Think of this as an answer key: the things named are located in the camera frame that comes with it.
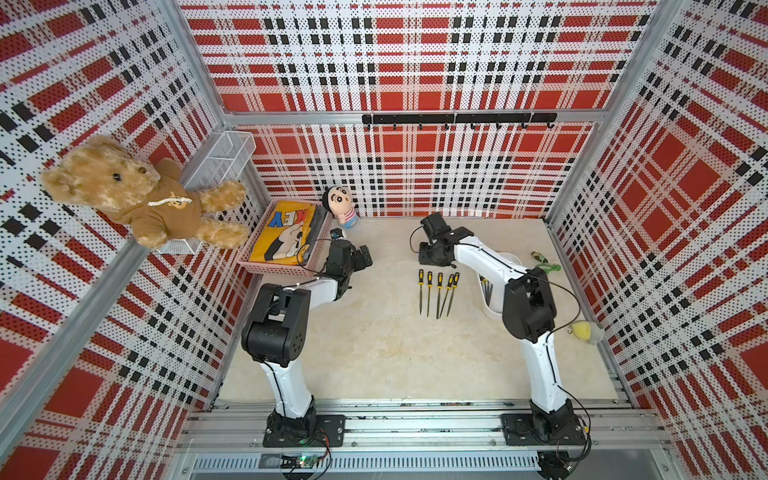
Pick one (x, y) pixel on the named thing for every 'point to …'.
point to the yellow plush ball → (582, 329)
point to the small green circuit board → (307, 461)
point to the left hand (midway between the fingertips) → (361, 250)
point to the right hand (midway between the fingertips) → (430, 256)
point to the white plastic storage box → (510, 256)
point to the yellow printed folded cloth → (284, 237)
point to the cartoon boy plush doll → (338, 201)
